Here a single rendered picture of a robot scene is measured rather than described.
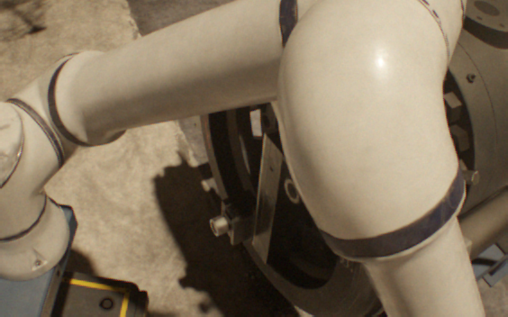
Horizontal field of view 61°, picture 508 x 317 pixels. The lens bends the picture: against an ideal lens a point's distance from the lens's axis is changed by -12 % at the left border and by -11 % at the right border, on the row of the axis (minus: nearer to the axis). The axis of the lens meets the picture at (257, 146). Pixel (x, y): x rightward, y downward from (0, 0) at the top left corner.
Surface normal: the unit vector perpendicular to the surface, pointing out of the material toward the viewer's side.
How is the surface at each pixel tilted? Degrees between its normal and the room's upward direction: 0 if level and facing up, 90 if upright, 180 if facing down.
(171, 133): 0
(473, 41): 12
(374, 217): 78
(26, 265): 68
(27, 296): 0
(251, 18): 54
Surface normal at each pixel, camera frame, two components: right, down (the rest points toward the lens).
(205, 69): -0.58, 0.37
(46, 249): 0.84, 0.12
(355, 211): -0.37, 0.53
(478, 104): 0.39, -0.10
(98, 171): 0.09, -0.69
